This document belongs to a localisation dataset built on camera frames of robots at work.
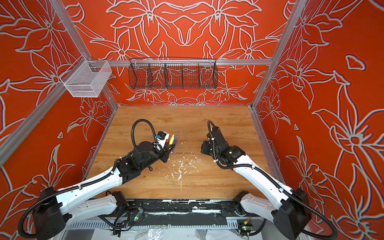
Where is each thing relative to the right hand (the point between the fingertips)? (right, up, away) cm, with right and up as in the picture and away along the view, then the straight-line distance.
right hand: (199, 144), depth 78 cm
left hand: (-14, +1, -4) cm, 14 cm away
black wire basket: (-18, +46, +22) cm, 53 cm away
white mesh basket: (-71, +40, +17) cm, 83 cm away
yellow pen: (-14, +3, -7) cm, 16 cm away
